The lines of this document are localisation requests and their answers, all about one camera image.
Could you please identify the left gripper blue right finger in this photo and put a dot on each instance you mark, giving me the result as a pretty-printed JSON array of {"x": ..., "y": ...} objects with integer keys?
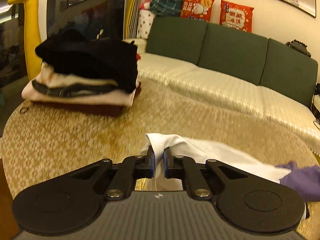
[{"x": 168, "y": 161}]

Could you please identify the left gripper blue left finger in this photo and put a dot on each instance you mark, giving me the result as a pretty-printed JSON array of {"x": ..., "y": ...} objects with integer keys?
[{"x": 150, "y": 163}]

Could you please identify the white purple raglan t-shirt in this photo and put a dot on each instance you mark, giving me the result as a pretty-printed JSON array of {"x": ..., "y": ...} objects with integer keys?
[{"x": 305, "y": 181}]

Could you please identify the black folded garment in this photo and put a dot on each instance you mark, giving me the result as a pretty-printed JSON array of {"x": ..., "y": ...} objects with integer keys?
[{"x": 69, "y": 52}]

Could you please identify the gold lace tablecloth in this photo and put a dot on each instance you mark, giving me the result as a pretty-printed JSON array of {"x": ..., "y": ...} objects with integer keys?
[{"x": 41, "y": 142}]

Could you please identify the green sofa with cream cover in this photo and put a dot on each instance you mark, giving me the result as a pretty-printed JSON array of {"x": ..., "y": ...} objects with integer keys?
[{"x": 232, "y": 69}]

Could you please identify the white folded garments stack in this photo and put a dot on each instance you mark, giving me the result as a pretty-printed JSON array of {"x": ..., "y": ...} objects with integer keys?
[{"x": 50, "y": 86}]

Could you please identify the white patterned pillow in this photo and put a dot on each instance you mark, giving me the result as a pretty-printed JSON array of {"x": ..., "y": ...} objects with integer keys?
[{"x": 145, "y": 21}]

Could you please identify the red rabbit cushion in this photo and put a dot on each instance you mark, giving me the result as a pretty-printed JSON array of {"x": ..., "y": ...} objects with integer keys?
[{"x": 197, "y": 9}]

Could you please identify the pink plush toy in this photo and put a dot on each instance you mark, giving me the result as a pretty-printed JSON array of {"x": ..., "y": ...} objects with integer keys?
[{"x": 145, "y": 5}]

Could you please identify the green plaid blanket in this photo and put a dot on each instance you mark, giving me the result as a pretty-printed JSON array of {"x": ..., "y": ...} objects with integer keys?
[{"x": 166, "y": 7}]

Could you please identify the red text cushion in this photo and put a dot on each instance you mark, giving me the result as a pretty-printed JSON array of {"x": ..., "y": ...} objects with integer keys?
[{"x": 236, "y": 16}]

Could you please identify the yellow grey curtain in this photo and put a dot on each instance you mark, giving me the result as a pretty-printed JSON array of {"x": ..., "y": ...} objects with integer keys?
[{"x": 130, "y": 18}]

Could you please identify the black device on sofa back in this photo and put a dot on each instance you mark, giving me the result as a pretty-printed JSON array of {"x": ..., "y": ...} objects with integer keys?
[{"x": 299, "y": 46}]

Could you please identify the yellow giraffe toy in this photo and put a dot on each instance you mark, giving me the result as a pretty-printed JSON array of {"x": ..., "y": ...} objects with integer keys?
[{"x": 32, "y": 37}]

